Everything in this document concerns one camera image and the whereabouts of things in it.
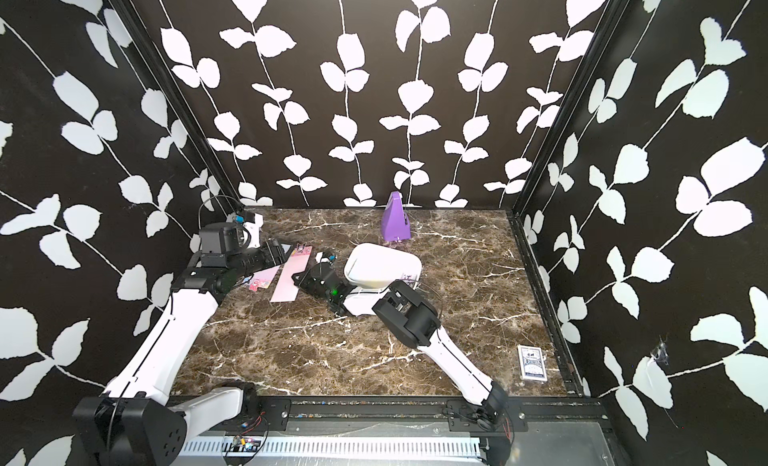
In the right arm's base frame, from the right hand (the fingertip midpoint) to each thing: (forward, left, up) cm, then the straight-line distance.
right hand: (286, 272), depth 93 cm
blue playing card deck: (-24, -73, -8) cm, 77 cm away
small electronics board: (-44, +2, -8) cm, 45 cm away
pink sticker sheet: (-3, +1, -5) cm, 6 cm away
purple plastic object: (+21, -35, 0) cm, 41 cm away
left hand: (-2, -6, +18) cm, 19 cm away
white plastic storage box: (+5, -27, -4) cm, 28 cm away
